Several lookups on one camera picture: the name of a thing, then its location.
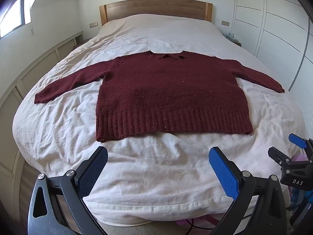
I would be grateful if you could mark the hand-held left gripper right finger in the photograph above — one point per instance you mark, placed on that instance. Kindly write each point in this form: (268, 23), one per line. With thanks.
(223, 171)

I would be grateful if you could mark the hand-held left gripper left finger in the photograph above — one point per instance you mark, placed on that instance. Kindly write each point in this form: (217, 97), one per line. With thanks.
(96, 164)

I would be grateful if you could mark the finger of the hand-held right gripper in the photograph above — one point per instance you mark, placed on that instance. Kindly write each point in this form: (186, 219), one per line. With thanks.
(296, 139)
(277, 155)

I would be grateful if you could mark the dark red knitted sweater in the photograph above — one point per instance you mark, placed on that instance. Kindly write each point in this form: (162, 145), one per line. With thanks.
(171, 98)

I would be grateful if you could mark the bed with white sheet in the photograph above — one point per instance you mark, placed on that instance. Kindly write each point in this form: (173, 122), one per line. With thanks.
(171, 169)

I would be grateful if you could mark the pink floor object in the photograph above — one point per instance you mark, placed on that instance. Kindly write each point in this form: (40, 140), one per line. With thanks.
(198, 221)

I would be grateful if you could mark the wooden nightstand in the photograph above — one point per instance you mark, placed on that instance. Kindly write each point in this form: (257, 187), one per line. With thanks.
(237, 43)

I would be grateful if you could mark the pale blue small clutter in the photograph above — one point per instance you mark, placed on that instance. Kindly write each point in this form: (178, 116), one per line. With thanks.
(231, 36)

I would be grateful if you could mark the white wardrobe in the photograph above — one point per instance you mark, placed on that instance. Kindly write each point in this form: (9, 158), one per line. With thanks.
(276, 17)

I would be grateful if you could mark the wooden headboard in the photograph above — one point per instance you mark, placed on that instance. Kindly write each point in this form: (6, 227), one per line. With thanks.
(156, 8)

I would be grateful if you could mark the window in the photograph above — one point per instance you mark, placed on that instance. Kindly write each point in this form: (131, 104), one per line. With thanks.
(12, 17)

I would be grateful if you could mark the low white wall cabinet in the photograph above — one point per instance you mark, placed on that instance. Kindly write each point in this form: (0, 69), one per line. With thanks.
(36, 64)

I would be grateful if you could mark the wall switch plate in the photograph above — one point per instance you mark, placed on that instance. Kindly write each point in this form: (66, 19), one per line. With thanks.
(93, 24)
(225, 23)

